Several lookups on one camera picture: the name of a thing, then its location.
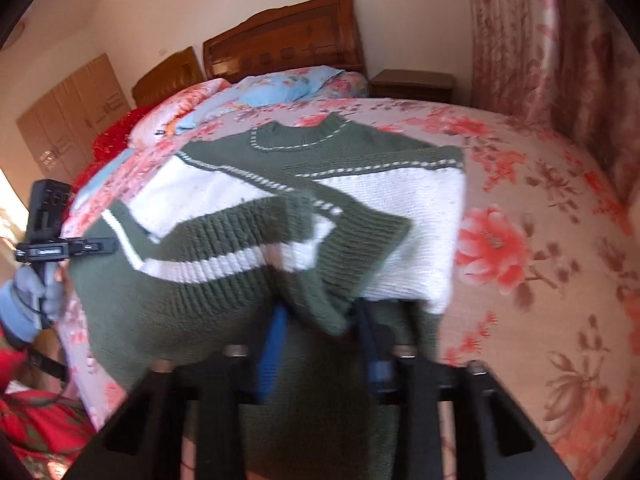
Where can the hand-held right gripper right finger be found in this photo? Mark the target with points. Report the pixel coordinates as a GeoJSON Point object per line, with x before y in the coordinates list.
{"type": "Point", "coordinates": [376, 362]}

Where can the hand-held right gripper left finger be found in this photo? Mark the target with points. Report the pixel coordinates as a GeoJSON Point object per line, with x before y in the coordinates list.
{"type": "Point", "coordinates": [272, 355]}

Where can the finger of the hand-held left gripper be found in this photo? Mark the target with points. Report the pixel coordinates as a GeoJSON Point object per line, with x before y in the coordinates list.
{"type": "Point", "coordinates": [97, 246]}

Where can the green and white knit sweater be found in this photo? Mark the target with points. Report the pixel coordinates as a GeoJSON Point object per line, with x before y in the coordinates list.
{"type": "Point", "coordinates": [225, 305]}

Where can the person's left forearm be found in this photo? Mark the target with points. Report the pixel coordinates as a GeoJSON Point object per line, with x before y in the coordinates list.
{"type": "Point", "coordinates": [11, 360]}

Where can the person's left hand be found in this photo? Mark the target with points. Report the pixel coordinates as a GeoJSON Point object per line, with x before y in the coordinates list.
{"type": "Point", "coordinates": [22, 305]}

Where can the red blanket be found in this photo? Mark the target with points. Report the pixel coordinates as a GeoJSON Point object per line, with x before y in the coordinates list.
{"type": "Point", "coordinates": [107, 140]}

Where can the light wooden wardrobe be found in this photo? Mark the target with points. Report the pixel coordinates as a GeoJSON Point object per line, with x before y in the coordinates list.
{"type": "Point", "coordinates": [70, 115]}

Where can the pink floral pillow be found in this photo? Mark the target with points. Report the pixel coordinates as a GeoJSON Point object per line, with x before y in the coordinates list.
{"type": "Point", "coordinates": [356, 85]}
{"type": "Point", "coordinates": [165, 115]}

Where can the small wooden headboard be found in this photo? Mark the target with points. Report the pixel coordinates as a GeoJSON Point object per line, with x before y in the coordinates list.
{"type": "Point", "coordinates": [167, 77]}

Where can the person's red floral clothing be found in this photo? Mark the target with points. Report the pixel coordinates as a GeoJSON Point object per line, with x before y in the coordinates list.
{"type": "Point", "coordinates": [40, 425]}

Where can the bed with pink floral sheet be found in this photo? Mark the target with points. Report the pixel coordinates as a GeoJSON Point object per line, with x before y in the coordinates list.
{"type": "Point", "coordinates": [525, 210]}

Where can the light blue floral pillow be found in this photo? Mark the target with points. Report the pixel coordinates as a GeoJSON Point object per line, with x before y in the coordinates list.
{"type": "Point", "coordinates": [280, 87]}

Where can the dark wooden nightstand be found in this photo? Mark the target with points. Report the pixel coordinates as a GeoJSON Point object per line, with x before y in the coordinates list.
{"type": "Point", "coordinates": [412, 85]}

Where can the large carved wooden headboard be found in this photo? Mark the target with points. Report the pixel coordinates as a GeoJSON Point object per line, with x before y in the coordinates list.
{"type": "Point", "coordinates": [285, 35]}

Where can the pink floral curtain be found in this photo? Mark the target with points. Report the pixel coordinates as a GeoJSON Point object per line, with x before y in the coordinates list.
{"type": "Point", "coordinates": [550, 60]}

